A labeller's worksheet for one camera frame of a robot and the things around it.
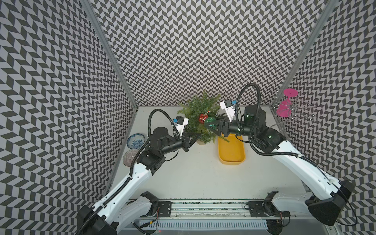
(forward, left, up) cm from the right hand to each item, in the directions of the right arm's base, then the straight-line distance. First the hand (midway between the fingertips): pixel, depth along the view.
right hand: (209, 126), depth 63 cm
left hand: (-2, +4, -6) cm, 7 cm away
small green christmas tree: (+13, +5, -3) cm, 14 cm away
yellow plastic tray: (+4, -17, -34) cm, 38 cm away
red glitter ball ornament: (+8, +3, -3) cm, 9 cm away
